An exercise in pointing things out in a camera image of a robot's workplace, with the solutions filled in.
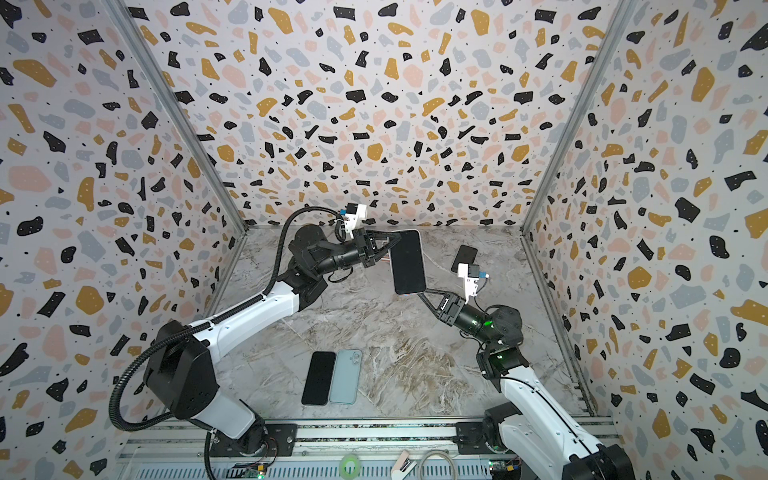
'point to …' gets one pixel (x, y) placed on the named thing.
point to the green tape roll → (349, 467)
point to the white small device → (402, 466)
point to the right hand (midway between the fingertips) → (416, 294)
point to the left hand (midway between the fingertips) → (400, 237)
